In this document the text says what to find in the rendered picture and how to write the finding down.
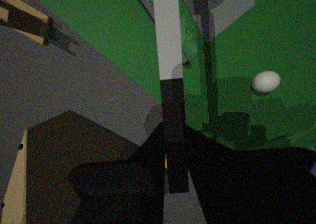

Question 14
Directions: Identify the white golf ball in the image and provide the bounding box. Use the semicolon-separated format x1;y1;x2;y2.
252;71;281;93

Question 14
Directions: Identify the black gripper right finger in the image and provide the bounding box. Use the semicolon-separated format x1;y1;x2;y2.
186;125;316;224

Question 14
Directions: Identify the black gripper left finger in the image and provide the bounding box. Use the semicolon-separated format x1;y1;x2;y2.
68;123;166;224

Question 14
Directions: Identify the green putting mat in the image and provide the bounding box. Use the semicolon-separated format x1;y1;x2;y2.
38;0;316;151

